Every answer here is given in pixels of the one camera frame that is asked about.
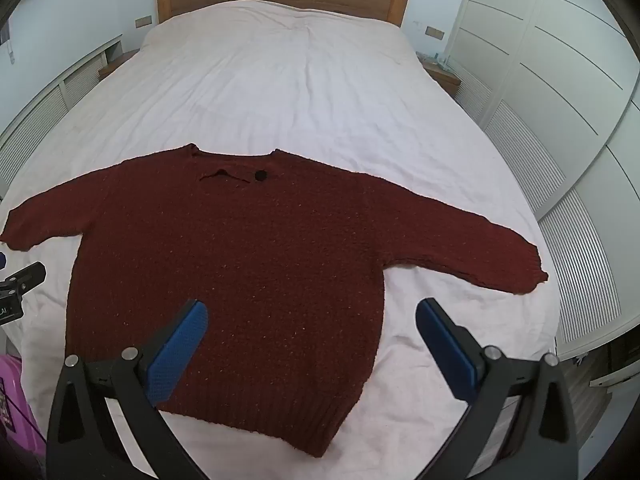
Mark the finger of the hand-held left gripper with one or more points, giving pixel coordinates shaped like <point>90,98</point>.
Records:
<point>27,275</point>

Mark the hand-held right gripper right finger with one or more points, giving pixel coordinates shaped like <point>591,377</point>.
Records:
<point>446,352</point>

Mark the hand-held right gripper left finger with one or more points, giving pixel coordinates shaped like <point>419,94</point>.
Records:
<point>177,352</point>

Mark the dark red knitted sweater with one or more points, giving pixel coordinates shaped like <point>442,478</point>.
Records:
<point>225,260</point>

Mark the pink container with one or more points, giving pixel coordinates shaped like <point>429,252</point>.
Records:
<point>17,400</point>

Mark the white slatted cabinet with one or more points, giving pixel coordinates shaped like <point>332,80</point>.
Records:
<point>40,115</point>

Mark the wooden nightstand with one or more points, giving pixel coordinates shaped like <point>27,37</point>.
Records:
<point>442,77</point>
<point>117,62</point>

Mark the bed with white sheet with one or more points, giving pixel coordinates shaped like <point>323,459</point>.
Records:
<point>300,85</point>

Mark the white wardrobe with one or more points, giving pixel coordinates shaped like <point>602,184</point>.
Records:
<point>550,60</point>

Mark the wall switch plate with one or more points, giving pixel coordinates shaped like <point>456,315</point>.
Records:
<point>435,32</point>
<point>143,21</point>

